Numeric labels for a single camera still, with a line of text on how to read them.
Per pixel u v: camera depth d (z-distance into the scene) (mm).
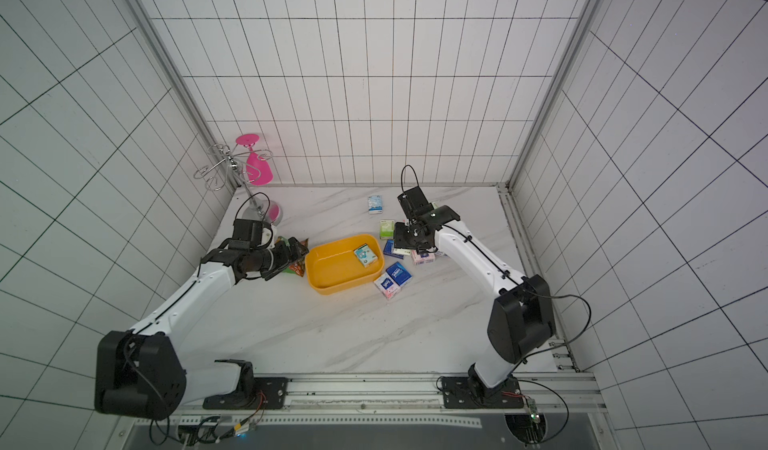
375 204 1104
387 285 896
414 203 648
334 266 957
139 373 376
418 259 949
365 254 954
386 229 1035
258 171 873
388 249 976
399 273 922
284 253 758
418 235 596
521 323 433
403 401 726
